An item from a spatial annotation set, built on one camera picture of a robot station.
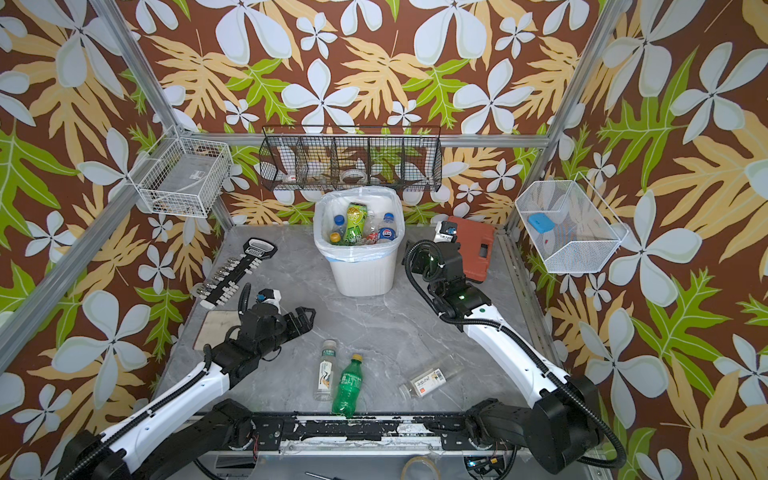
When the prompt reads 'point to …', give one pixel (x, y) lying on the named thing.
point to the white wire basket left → (182, 176)
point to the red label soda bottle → (372, 229)
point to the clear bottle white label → (424, 383)
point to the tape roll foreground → (419, 458)
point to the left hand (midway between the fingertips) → (307, 312)
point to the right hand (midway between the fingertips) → (420, 243)
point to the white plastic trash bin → (366, 279)
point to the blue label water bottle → (340, 228)
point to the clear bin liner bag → (379, 202)
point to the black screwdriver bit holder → (225, 281)
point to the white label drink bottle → (325, 388)
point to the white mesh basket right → (572, 228)
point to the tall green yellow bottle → (356, 217)
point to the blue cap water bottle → (387, 231)
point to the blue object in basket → (541, 222)
